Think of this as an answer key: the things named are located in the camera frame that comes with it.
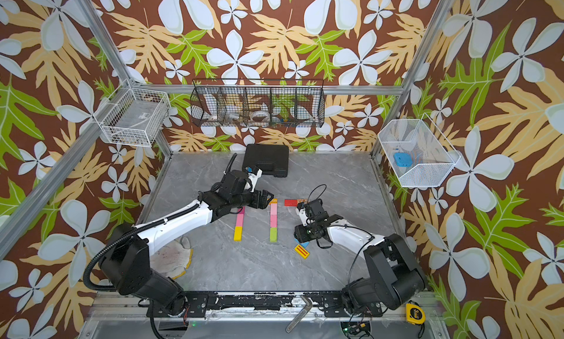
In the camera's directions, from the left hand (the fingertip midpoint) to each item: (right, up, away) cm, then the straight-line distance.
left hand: (267, 191), depth 84 cm
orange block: (+3, -4, -3) cm, 5 cm away
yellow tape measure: (+49, -39, -14) cm, 64 cm away
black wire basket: (-5, +39, +13) cm, 41 cm away
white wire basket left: (-55, +30, +4) cm, 63 cm away
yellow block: (-13, -18, +7) cm, 23 cm away
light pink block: (-13, -14, +9) cm, 21 cm away
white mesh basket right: (+58, +15, 0) cm, 60 cm away
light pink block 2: (+2, -9, +11) cm, 14 cm away
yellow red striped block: (+13, -24, +2) cm, 27 cm away
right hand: (+13, -18, +6) cm, 23 cm away
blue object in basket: (+52, +12, -2) cm, 53 cm away
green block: (+2, -19, +7) cm, 20 cm away
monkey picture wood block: (+16, -6, +17) cm, 24 cm away
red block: (+10, -7, +17) cm, 21 cm away
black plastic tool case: (+1, +14, +25) cm, 29 cm away
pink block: (+2, -14, +9) cm, 17 cm away
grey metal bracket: (+11, -42, -12) cm, 45 cm away
